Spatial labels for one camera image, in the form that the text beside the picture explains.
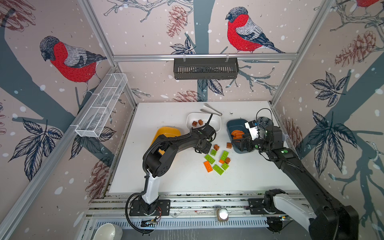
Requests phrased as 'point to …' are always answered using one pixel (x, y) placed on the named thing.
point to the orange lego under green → (221, 161)
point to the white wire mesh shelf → (100, 105)
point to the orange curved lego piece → (237, 134)
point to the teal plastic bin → (235, 124)
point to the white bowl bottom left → (108, 231)
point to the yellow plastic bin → (170, 132)
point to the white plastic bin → (197, 119)
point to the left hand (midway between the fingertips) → (205, 149)
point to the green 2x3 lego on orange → (224, 155)
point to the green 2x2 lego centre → (213, 152)
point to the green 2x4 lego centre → (209, 159)
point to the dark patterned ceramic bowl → (265, 123)
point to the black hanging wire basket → (205, 68)
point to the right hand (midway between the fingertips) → (237, 139)
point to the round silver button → (222, 214)
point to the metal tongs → (210, 109)
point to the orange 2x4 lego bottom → (208, 166)
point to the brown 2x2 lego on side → (216, 147)
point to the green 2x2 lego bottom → (225, 166)
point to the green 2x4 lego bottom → (218, 169)
